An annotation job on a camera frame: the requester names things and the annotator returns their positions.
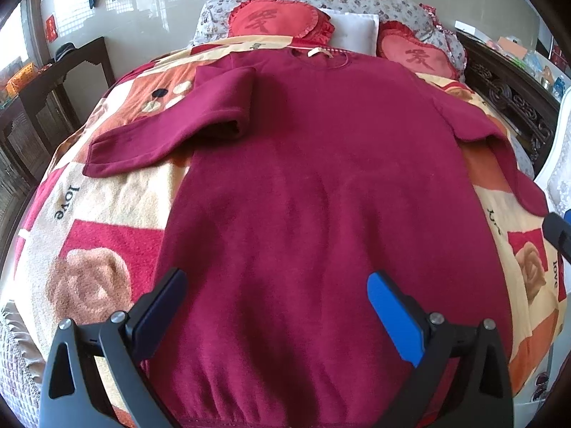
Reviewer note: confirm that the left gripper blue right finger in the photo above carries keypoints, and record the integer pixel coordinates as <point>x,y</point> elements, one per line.
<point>480,394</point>

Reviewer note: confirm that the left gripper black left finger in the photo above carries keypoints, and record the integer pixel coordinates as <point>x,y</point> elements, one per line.
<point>72,391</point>

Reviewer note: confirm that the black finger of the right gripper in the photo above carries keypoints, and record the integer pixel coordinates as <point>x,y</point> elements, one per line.
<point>557,231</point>

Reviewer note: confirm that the maroon fleece sweater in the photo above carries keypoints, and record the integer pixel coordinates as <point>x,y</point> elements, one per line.
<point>309,173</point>

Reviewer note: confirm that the white plastic storage box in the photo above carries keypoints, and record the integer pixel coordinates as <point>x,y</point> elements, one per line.
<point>554,177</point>

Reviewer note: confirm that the dark carved wooden headboard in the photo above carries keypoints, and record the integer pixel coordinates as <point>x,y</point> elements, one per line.
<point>526,105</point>

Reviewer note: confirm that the right red heart pillow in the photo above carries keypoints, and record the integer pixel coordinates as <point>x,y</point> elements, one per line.
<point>397,43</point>

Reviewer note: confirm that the red heart pillow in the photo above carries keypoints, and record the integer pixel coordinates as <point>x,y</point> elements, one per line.
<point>397,43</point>
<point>281,18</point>

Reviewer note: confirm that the white rectangular pillow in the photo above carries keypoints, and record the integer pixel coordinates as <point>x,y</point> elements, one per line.
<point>354,32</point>

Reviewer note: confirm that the floral quilt bedding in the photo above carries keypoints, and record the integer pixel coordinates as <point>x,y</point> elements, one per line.
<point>212,23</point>

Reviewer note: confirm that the left red heart pillow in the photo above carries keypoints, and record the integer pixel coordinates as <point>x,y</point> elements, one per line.
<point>281,18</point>

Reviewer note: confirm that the red wall sticker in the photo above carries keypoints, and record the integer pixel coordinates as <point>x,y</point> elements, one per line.
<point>51,33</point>

